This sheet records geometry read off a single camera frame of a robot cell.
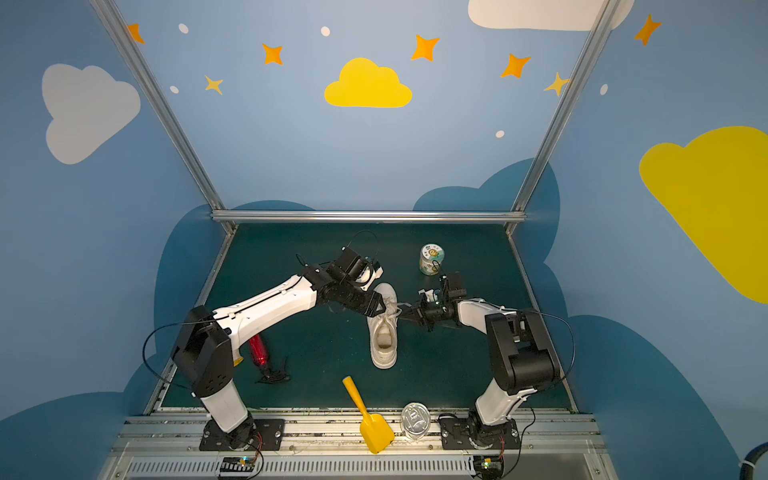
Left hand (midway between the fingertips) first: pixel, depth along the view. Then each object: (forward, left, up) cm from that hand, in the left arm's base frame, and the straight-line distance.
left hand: (377, 302), depth 84 cm
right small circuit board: (-37, -29, -17) cm, 50 cm away
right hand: (0, -7, -6) cm, 9 cm away
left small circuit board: (-37, +34, -17) cm, 53 cm away
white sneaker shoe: (-5, -2, -7) cm, 8 cm away
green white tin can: (+24, -18, -6) cm, 31 cm away
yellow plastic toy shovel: (-30, 0, -14) cm, 33 cm away
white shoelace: (0, -4, -6) cm, 7 cm away
